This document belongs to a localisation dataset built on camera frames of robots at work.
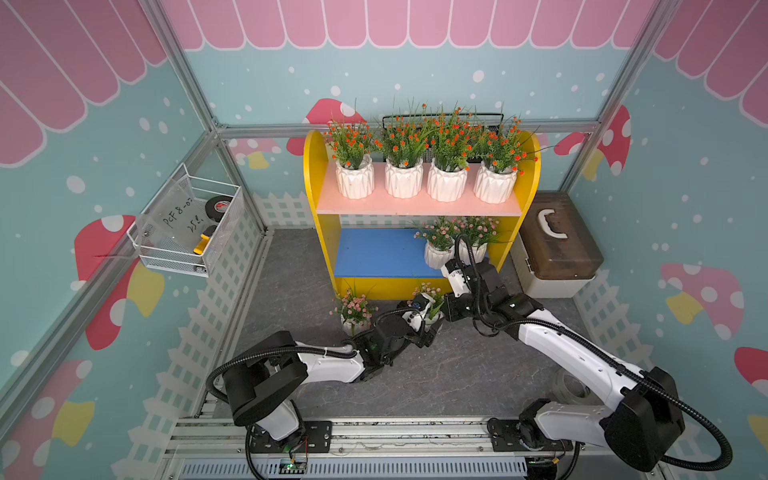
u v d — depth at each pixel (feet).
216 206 2.62
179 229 2.19
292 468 2.37
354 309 2.65
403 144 1.95
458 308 2.30
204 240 2.07
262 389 1.45
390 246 3.18
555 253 3.04
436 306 2.36
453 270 2.34
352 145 1.97
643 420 1.28
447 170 2.23
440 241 2.73
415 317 2.23
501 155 1.98
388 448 2.41
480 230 2.61
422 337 2.22
